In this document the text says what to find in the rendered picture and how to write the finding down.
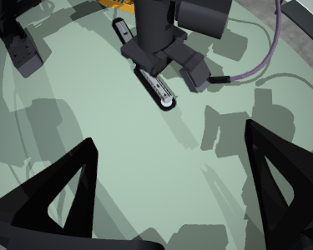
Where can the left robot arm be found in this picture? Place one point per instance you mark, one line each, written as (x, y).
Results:
(202, 16)

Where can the orange tray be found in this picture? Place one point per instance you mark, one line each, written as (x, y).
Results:
(119, 5)

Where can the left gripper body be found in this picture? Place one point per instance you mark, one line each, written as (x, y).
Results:
(155, 46)

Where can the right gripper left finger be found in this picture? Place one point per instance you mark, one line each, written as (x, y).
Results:
(26, 206)

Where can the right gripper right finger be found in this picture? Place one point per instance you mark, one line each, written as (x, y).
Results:
(296, 166)

